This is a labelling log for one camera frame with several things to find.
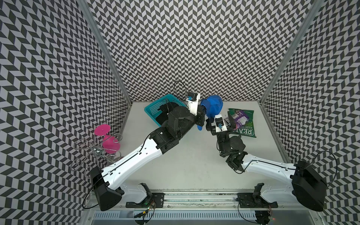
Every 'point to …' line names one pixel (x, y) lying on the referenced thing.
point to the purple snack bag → (240, 117)
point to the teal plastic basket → (152, 108)
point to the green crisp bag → (248, 130)
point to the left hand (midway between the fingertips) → (204, 107)
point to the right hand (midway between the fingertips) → (218, 115)
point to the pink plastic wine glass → (109, 144)
